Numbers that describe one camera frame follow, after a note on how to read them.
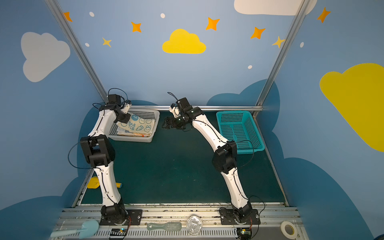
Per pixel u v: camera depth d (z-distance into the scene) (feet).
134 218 2.43
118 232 2.40
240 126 3.76
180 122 2.50
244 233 2.40
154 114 3.65
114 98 2.64
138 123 3.50
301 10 2.31
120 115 2.77
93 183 2.77
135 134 3.42
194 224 2.23
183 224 2.44
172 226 2.34
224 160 1.87
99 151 1.90
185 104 2.35
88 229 2.31
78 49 2.72
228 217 2.45
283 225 2.37
